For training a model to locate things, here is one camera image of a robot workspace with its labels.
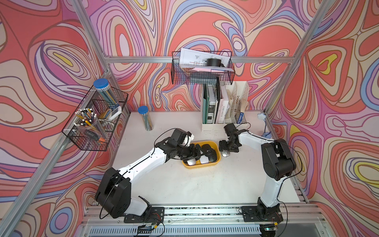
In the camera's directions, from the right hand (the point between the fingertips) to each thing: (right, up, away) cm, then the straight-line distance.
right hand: (225, 152), depth 97 cm
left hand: (-17, +2, -19) cm, 26 cm away
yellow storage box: (-19, -6, -9) cm, 22 cm away
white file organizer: (+15, +38, +18) cm, 45 cm away
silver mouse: (-1, 0, -2) cm, 2 cm away
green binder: (-14, +32, -11) cm, 37 cm away
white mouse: (-15, -4, -5) cm, 16 cm away
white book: (-2, +30, -3) cm, 30 cm away
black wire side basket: (-66, +22, -22) cm, 73 cm away
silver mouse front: (-23, -5, -7) cm, 24 cm away
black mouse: (-11, +1, -6) cm, 13 cm away
